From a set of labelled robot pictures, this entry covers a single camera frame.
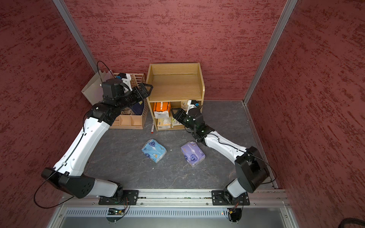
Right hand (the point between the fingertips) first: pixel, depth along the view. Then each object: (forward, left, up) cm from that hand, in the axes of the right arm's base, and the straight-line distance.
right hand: (172, 113), depth 80 cm
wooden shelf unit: (+20, -1, +6) cm, 21 cm away
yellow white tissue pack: (+6, +8, -18) cm, 20 cm away
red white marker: (+4, +17, -24) cm, 29 cm away
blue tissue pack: (-13, +13, -21) cm, 28 cm away
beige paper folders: (+17, +51, +4) cm, 54 cm away
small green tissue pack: (+8, 0, -20) cm, 21 cm away
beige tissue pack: (+11, -7, -4) cm, 13 cm away
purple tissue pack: (-16, -11, -20) cm, 28 cm away
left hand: (+2, +11, +15) cm, 19 cm away
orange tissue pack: (+7, +8, -1) cm, 10 cm away
